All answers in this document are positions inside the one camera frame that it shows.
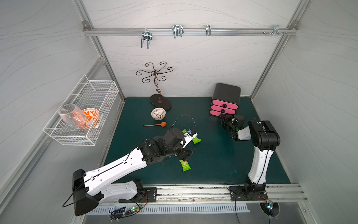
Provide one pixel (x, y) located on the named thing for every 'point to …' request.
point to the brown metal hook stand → (157, 100)
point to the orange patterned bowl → (92, 116)
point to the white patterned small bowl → (158, 113)
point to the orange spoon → (163, 124)
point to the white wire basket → (99, 94)
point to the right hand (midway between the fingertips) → (220, 113)
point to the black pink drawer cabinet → (225, 100)
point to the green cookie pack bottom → (185, 165)
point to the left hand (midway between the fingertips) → (189, 145)
